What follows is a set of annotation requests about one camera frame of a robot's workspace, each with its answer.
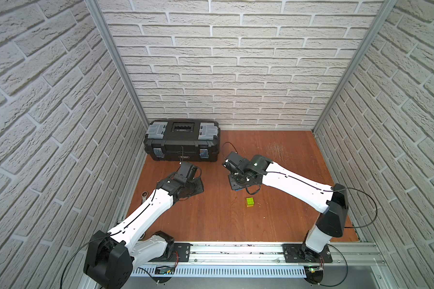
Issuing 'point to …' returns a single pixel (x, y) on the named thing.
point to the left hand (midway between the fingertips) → (204, 183)
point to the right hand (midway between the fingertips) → (237, 182)
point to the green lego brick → (250, 201)
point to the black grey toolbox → (182, 140)
